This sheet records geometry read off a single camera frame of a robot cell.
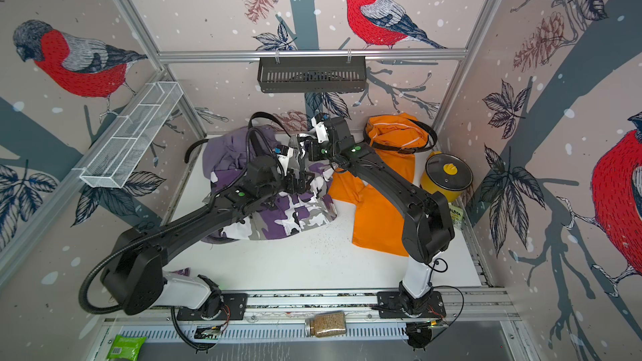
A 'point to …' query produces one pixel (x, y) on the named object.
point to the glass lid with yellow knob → (449, 172)
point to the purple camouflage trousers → (281, 215)
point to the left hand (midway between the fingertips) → (308, 169)
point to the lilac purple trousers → (226, 154)
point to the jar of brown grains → (326, 323)
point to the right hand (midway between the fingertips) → (308, 143)
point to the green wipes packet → (125, 348)
